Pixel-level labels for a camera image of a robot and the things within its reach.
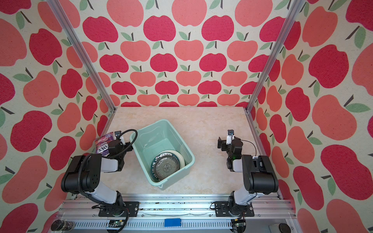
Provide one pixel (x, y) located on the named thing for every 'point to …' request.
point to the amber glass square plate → (166, 167)
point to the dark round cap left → (62, 225)
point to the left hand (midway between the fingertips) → (127, 140)
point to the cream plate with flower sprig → (178, 156)
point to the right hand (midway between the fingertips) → (229, 139)
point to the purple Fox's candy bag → (101, 144)
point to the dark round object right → (283, 228)
